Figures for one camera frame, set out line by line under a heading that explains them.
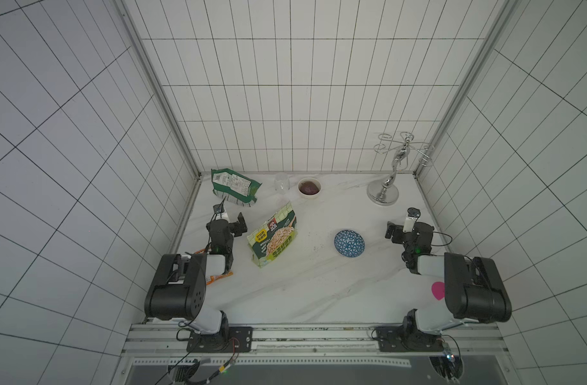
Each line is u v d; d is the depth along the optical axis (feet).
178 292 1.46
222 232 2.30
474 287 1.51
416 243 2.39
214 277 2.74
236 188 3.32
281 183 3.21
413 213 2.66
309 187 3.49
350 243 3.08
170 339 2.43
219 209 2.60
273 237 2.68
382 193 3.63
